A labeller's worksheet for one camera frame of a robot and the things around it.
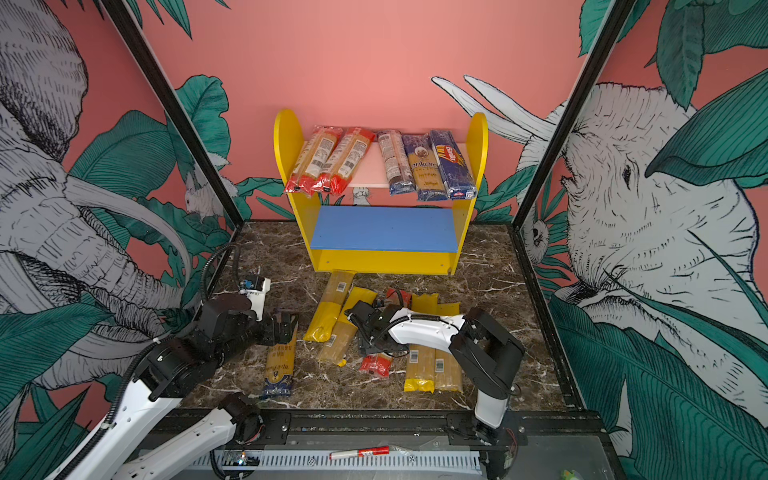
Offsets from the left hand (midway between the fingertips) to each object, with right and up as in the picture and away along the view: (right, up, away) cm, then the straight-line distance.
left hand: (284, 309), depth 70 cm
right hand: (+20, -14, +18) cm, 30 cm away
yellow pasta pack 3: (+34, -17, +14) cm, 41 cm away
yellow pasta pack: (+4, -6, +23) cm, 24 cm away
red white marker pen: (+22, -34, 0) cm, 40 cm away
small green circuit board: (-11, -36, 0) cm, 37 cm away
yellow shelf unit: (+15, +21, +31) cm, 41 cm away
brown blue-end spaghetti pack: (-6, -17, +13) cm, 22 cm away
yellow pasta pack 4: (+41, -21, +11) cm, 47 cm away
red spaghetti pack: (+22, -18, +12) cm, 31 cm away
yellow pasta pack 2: (+10, -12, +18) cm, 24 cm away
